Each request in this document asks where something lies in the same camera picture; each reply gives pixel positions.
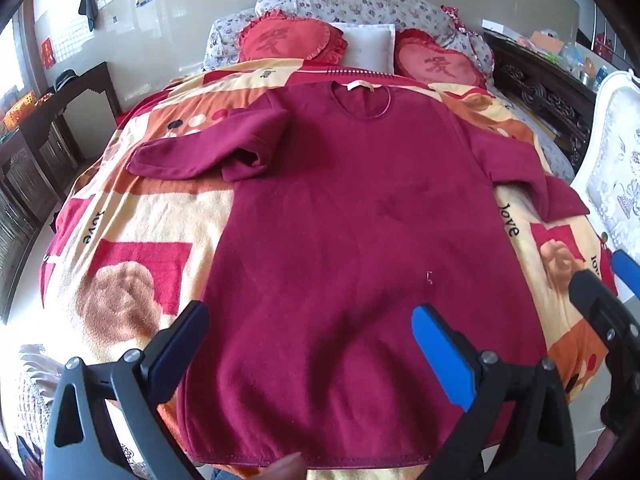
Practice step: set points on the red heart pillow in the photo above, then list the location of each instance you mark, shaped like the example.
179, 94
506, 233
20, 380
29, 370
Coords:
285, 40
435, 62

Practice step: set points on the orange red printed blanket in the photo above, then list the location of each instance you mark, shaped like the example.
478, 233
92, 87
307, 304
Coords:
150, 220

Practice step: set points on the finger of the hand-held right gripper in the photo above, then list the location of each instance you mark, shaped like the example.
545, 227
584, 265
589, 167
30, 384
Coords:
627, 270
597, 305

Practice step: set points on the maroon fleece sweater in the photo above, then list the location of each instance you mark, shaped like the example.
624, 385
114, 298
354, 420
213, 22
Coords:
330, 220

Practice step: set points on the red wall paper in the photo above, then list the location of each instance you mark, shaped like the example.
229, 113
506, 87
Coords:
48, 53

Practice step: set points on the dark hanging towel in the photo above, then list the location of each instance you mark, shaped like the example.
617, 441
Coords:
90, 5

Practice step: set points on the grey patterned cloth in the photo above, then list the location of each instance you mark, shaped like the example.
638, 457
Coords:
37, 395

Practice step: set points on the person's left hand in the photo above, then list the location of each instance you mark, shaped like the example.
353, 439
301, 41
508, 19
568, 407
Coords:
287, 467

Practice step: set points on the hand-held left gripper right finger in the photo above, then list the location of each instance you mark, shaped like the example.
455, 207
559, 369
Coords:
440, 355

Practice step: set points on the black hat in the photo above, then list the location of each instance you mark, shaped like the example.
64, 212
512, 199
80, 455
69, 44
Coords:
66, 80

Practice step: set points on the dark wooden desk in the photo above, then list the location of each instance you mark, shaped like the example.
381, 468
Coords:
45, 150

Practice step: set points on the white ornate chair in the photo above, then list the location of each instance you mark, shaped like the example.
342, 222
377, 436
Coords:
610, 170

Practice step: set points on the dark carved wooden cabinet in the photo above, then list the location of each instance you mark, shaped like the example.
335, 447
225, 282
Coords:
545, 95

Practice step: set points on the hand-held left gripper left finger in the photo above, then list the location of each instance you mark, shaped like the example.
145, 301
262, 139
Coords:
175, 355

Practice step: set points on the white pillow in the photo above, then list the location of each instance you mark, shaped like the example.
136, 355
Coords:
365, 45

